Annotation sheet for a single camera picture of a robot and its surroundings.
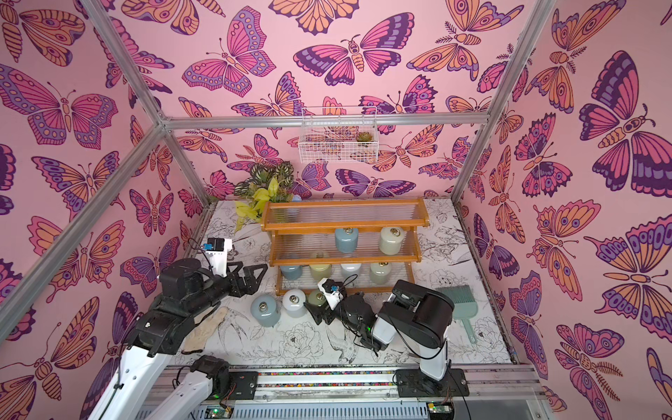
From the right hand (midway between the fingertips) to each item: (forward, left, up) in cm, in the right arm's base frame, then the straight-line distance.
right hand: (316, 291), depth 85 cm
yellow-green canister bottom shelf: (+7, -1, 0) cm, 7 cm away
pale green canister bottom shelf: (+7, -21, 0) cm, 22 cm away
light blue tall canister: (-7, +15, +1) cm, 17 cm away
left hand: (-1, +14, +19) cm, 24 cm away
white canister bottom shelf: (+8, -11, 0) cm, 13 cm away
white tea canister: (-5, +7, +1) cm, 8 cm away
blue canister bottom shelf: (+8, +9, -2) cm, 12 cm away
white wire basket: (+49, -6, +27) cm, 56 cm away
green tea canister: (-2, 0, 0) cm, 2 cm away
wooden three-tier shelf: (+12, -15, +9) cm, 21 cm away
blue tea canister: (+10, -10, +15) cm, 20 cm away
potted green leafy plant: (+38, +22, +12) cm, 46 cm away
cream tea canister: (+11, -23, +14) cm, 30 cm away
